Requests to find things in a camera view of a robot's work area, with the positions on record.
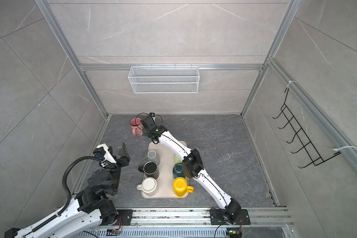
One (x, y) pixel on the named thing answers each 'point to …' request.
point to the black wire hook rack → (308, 150)
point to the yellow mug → (180, 188)
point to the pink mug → (137, 125)
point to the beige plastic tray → (165, 178)
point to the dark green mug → (177, 170)
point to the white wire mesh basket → (164, 80)
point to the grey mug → (152, 156)
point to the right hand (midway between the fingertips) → (147, 128)
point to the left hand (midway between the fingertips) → (118, 144)
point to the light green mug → (176, 160)
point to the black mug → (149, 167)
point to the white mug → (148, 186)
